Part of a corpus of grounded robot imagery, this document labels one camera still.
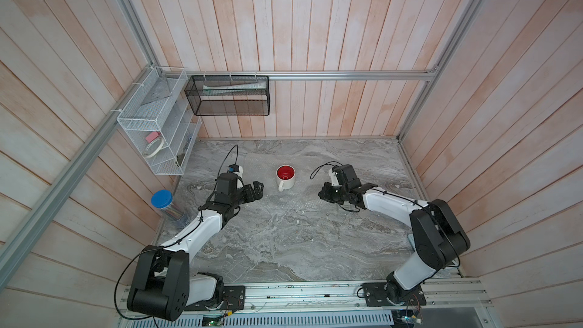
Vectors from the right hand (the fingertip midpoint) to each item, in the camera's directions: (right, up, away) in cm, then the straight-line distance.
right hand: (317, 192), depth 93 cm
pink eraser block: (-63, +22, -11) cm, 67 cm away
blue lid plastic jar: (-55, 0, -17) cm, 58 cm away
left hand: (-26, +2, -4) cm, 26 cm away
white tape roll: (-62, +18, -11) cm, 66 cm away
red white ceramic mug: (-13, +7, +9) cm, 17 cm away
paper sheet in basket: (-44, +42, -3) cm, 61 cm away
